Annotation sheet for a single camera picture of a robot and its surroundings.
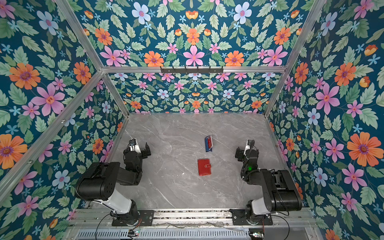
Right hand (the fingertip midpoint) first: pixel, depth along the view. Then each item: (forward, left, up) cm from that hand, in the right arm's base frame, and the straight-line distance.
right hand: (249, 147), depth 92 cm
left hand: (-1, +69, +4) cm, 69 cm away
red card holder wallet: (-12, +28, -5) cm, 31 cm away
